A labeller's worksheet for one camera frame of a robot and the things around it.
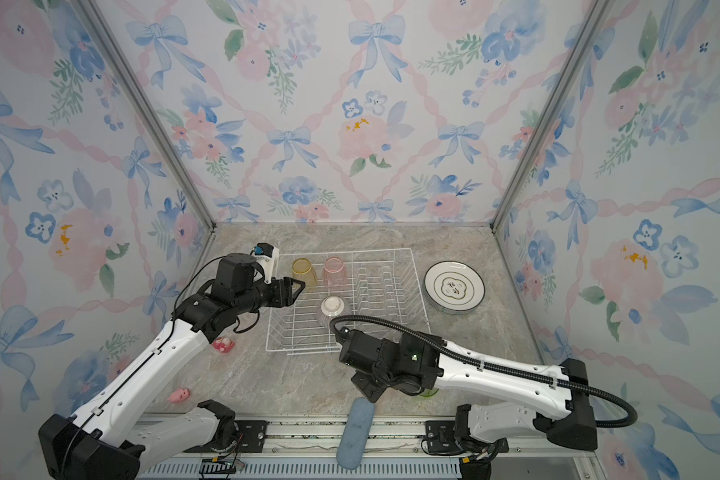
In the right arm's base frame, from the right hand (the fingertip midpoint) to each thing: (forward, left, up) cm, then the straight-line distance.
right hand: (361, 374), depth 68 cm
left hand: (+20, +17, +7) cm, 28 cm away
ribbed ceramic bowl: (+23, +9, -9) cm, 26 cm away
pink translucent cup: (+34, +9, -8) cm, 36 cm away
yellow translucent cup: (+34, +20, -6) cm, 40 cm away
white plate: (+33, -30, -14) cm, 47 cm away
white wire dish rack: (+36, -5, -17) cm, 40 cm away
